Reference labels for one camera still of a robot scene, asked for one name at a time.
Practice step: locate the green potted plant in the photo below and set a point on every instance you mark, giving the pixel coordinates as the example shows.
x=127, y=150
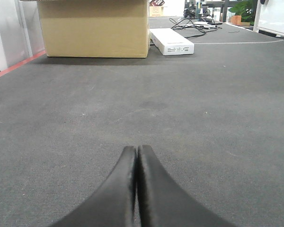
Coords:
x=245, y=9

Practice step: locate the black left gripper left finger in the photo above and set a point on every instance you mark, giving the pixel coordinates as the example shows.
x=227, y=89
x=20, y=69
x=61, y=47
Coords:
x=118, y=189

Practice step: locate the white flat carton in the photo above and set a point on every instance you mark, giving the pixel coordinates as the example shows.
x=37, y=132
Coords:
x=170, y=40

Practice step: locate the small cardboard box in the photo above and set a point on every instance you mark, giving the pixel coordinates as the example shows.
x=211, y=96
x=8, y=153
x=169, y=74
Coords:
x=156, y=10

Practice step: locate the large cardboard box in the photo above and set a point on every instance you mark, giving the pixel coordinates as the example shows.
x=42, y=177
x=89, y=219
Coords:
x=94, y=30

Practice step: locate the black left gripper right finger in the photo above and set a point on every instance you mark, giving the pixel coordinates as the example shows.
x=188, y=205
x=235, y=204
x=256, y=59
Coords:
x=161, y=196

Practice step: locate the black desk with equipment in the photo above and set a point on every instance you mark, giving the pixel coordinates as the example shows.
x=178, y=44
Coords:
x=191, y=11

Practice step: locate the white partition panel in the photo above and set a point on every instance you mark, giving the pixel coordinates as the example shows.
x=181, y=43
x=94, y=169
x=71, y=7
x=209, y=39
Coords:
x=274, y=16
x=4, y=35

